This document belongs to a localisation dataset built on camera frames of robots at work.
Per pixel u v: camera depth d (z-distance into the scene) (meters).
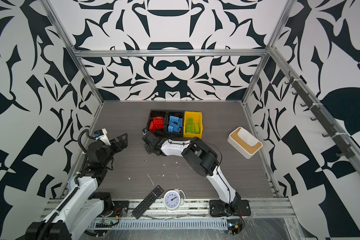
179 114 1.12
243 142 0.93
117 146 0.73
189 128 1.00
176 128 0.99
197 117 1.07
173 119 1.05
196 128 1.02
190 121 1.06
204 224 0.71
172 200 0.74
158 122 1.00
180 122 1.05
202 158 0.55
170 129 0.97
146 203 0.74
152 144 0.74
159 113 1.10
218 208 0.74
